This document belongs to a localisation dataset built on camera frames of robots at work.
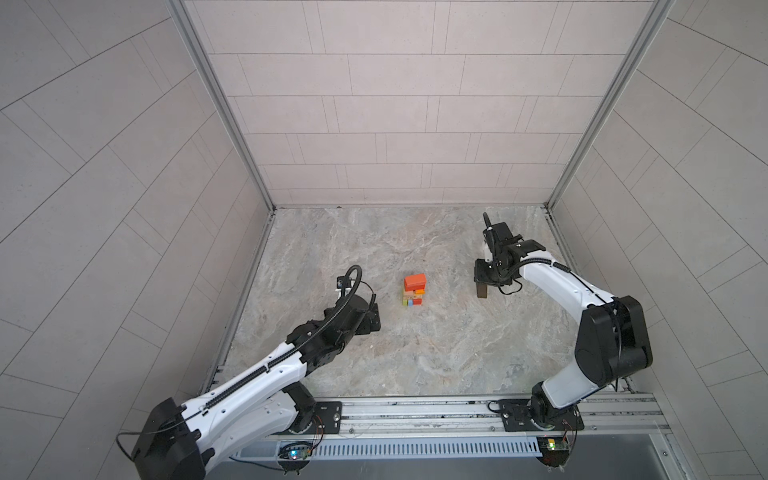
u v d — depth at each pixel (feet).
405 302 2.92
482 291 2.78
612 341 1.48
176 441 1.25
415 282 2.77
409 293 2.81
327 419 2.32
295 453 2.12
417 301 2.94
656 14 2.34
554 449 2.23
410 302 2.91
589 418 2.33
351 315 1.87
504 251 2.13
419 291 2.83
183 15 2.33
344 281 2.32
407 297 2.89
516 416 2.33
